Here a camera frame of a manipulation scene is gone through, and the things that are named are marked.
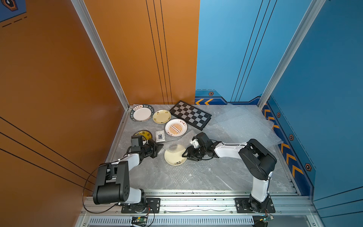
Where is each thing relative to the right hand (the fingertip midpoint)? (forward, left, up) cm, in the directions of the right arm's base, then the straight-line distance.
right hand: (184, 157), depth 88 cm
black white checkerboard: (+35, -4, +1) cm, 35 cm away
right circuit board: (-32, -39, -5) cm, 51 cm away
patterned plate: (+40, +37, -3) cm, 55 cm away
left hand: (+8, +13, +5) cm, 16 cm away
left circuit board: (-32, +22, -6) cm, 40 cm away
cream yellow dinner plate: (+36, +19, -2) cm, 41 cm away
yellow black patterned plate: (+18, +29, -2) cm, 34 cm away
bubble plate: (+1, +7, -1) cm, 7 cm away
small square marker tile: (+16, +18, -1) cm, 24 cm away
